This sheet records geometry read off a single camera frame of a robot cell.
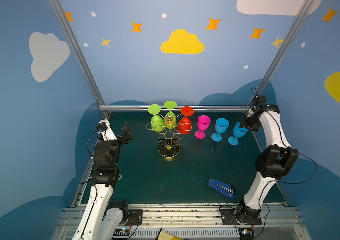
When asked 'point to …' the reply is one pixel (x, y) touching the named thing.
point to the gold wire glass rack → (168, 147)
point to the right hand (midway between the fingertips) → (246, 124)
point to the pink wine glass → (203, 122)
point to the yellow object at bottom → (164, 235)
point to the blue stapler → (221, 187)
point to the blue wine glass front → (221, 125)
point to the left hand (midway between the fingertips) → (116, 123)
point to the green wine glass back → (169, 119)
